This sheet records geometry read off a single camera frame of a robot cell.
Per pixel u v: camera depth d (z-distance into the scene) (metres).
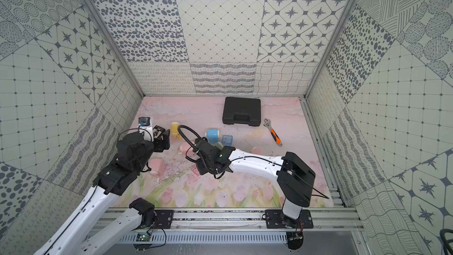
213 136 0.96
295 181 0.43
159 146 0.64
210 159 0.60
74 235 0.41
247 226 0.73
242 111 1.07
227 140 1.01
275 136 1.01
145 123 0.59
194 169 0.88
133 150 0.51
